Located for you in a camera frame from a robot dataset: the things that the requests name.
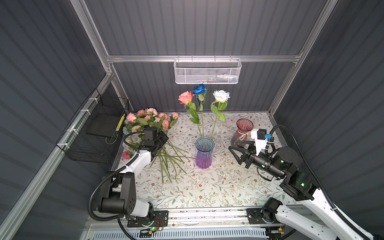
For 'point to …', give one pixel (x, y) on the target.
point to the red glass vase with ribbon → (244, 126)
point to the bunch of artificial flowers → (155, 125)
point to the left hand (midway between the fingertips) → (167, 134)
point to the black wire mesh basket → (90, 137)
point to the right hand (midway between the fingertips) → (234, 146)
